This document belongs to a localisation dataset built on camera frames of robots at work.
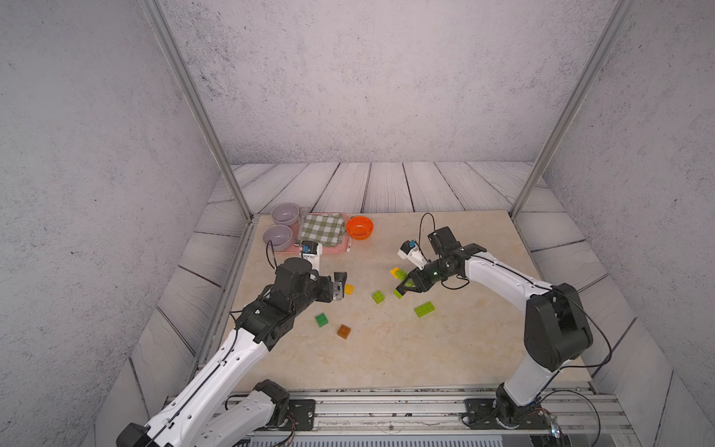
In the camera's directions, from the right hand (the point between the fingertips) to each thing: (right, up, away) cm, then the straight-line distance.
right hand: (407, 283), depth 86 cm
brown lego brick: (-20, -15, +1) cm, 25 cm away
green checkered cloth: (-29, +17, +29) cm, 44 cm away
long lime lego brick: (-2, +3, -2) cm, 4 cm away
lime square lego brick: (-3, -4, 0) cm, 5 cm away
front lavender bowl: (-45, +14, +22) cm, 52 cm away
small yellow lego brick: (-19, -4, +11) cm, 22 cm away
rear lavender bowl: (-47, +24, +32) cm, 61 cm away
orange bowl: (-15, +18, +26) cm, 35 cm away
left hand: (-20, +5, -12) cm, 24 cm away
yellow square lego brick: (-4, +4, 0) cm, 6 cm away
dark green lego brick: (-27, -12, +3) cm, 30 cm away
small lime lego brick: (-9, -6, +9) cm, 14 cm away
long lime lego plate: (+7, -10, +7) cm, 14 cm away
